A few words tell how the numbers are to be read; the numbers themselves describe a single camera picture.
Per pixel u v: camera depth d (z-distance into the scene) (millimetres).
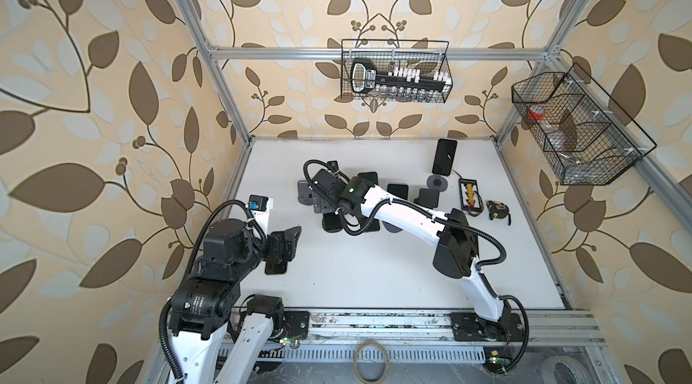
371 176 892
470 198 990
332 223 912
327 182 642
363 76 845
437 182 1058
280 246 549
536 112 871
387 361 689
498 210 961
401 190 872
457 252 514
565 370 679
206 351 384
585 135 734
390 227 578
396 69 818
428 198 912
